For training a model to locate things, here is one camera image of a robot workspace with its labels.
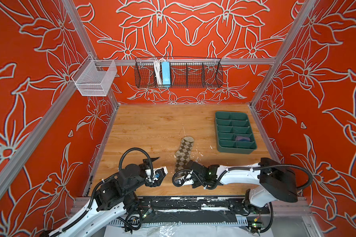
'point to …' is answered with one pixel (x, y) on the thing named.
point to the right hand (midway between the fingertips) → (184, 174)
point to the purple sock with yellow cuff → (243, 138)
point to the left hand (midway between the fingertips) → (160, 163)
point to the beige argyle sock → (182, 156)
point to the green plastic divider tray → (229, 124)
